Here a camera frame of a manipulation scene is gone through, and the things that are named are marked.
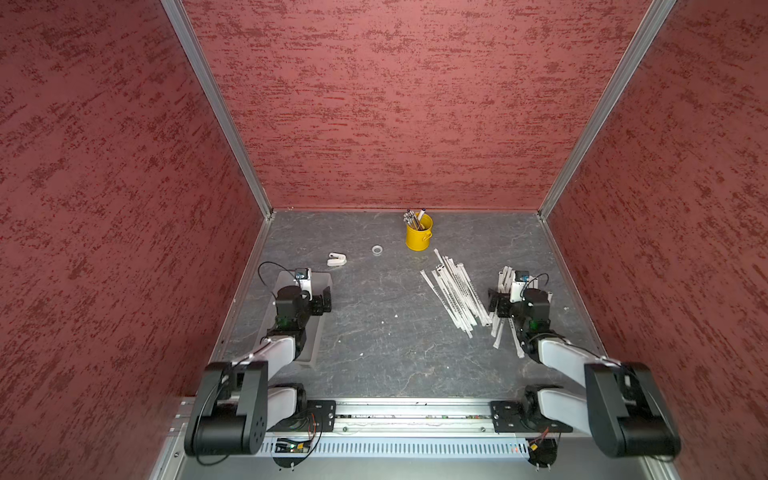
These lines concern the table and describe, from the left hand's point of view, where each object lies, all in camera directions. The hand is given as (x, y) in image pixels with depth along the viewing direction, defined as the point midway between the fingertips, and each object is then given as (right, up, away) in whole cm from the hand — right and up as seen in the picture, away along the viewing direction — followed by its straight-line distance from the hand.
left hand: (313, 292), depth 91 cm
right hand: (+60, 0, +1) cm, 60 cm away
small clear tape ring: (+19, +13, +16) cm, 28 cm away
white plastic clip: (+5, +10, +12) cm, 16 cm away
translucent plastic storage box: (+2, -14, -12) cm, 18 cm away
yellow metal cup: (+35, +17, +15) cm, 41 cm away
